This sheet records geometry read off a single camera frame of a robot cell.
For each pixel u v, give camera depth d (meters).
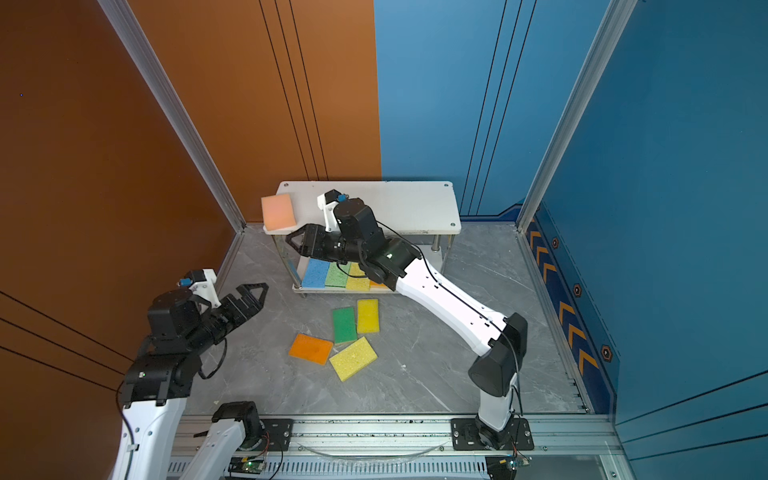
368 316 0.94
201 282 0.59
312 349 0.86
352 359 0.85
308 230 0.57
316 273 0.96
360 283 0.94
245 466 0.70
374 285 0.94
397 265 0.50
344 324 0.92
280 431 0.74
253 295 0.61
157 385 0.43
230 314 0.58
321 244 0.58
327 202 0.60
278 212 0.74
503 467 0.70
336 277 0.94
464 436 0.72
